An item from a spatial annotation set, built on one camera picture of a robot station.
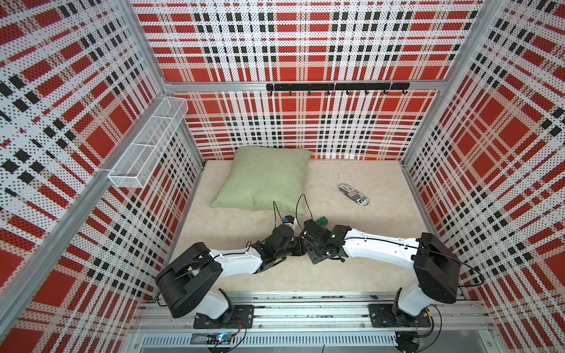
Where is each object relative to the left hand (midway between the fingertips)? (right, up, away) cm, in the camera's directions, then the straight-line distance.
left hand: (309, 242), depth 87 cm
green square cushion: (-21, +27, +11) cm, 36 cm away
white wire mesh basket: (-73, +32, +3) cm, 79 cm away
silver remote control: (+23, +18, +17) cm, 34 cm away
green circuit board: (-31, -26, -17) cm, 44 cm away
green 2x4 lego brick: (+6, +7, +9) cm, 13 cm away
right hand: (+4, -3, -3) cm, 6 cm away
